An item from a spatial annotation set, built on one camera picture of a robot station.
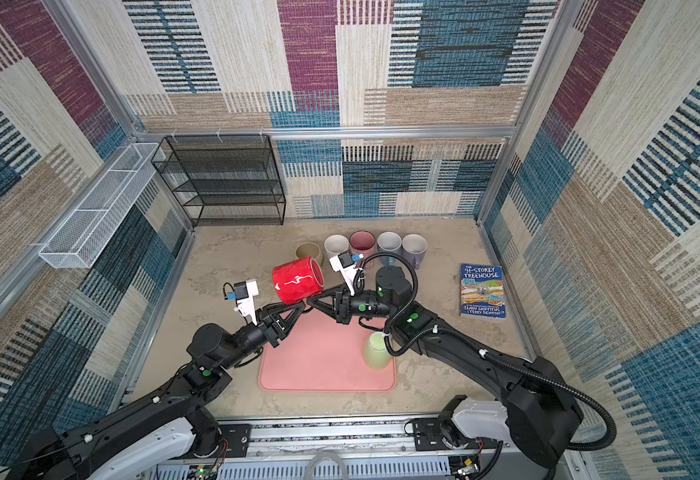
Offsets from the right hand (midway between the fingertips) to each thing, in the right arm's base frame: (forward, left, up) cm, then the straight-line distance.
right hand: (310, 306), depth 67 cm
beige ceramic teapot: (+32, +5, -19) cm, 38 cm away
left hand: (0, +1, +1) cm, 2 cm away
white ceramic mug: (+34, -4, -20) cm, 40 cm away
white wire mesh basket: (+15, +54, +7) cm, 57 cm away
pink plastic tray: (-1, 0, -27) cm, 27 cm away
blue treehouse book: (+17, -51, -24) cm, 59 cm away
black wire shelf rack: (+58, +37, -9) cm, 69 cm away
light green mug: (-4, -15, -19) cm, 25 cm away
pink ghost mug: (+34, -13, -19) cm, 42 cm away
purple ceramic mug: (+34, -31, -23) cm, 52 cm away
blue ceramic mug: (+34, -22, -20) cm, 46 cm away
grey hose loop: (-25, 0, -25) cm, 36 cm away
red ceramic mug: (+2, +1, +8) cm, 8 cm away
